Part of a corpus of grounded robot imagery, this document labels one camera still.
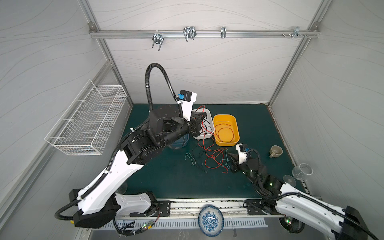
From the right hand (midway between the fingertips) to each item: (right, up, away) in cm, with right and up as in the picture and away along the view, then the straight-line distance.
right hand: (231, 150), depth 79 cm
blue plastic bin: (-29, +1, +17) cm, 34 cm away
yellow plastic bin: (+3, +9, +26) cm, 28 cm away
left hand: (-15, +20, -25) cm, 35 cm away
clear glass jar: (+30, -8, -9) cm, 33 cm away
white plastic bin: (-11, +9, +26) cm, 29 cm away
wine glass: (+34, -17, +3) cm, 38 cm away
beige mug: (+32, -4, +14) cm, 35 cm away
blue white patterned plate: (-12, -32, -9) cm, 35 cm away
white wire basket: (-70, +15, -10) cm, 72 cm away
